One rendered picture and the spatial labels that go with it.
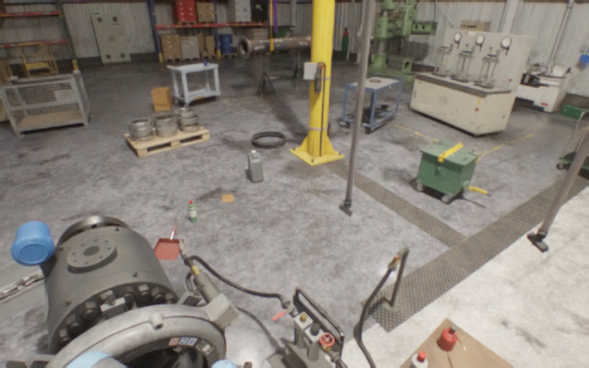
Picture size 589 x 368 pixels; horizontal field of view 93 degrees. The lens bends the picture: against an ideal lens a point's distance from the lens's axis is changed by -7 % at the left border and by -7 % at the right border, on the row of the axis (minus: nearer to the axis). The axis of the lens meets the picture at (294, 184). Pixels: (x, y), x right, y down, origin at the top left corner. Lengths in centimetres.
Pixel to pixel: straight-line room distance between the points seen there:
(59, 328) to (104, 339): 41
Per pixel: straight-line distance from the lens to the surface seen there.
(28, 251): 180
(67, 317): 160
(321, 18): 414
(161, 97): 737
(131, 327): 125
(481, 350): 190
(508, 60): 670
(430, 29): 1132
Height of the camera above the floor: 189
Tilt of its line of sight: 30 degrees down
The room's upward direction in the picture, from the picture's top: 1 degrees clockwise
